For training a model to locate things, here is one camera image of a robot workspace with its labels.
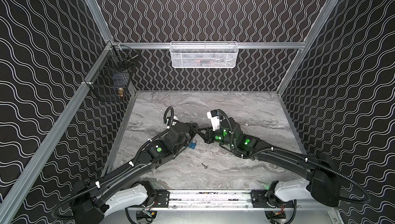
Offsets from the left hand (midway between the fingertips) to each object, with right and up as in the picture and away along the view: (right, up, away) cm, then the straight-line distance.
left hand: (203, 125), depth 70 cm
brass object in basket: (-43, +16, +11) cm, 48 cm away
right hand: (-3, -3, +3) cm, 5 cm away
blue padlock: (-6, -14, +22) cm, 27 cm away
